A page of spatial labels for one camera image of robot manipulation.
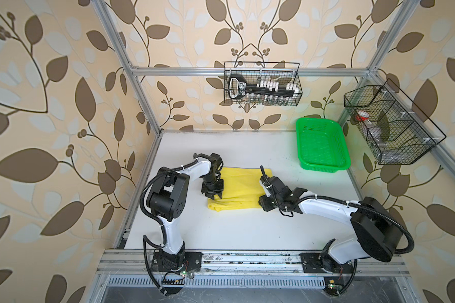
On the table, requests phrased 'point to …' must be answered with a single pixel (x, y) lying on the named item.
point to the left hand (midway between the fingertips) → (221, 195)
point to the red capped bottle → (362, 115)
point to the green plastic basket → (321, 144)
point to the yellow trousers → (242, 189)
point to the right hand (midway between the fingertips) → (264, 201)
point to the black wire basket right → (399, 131)
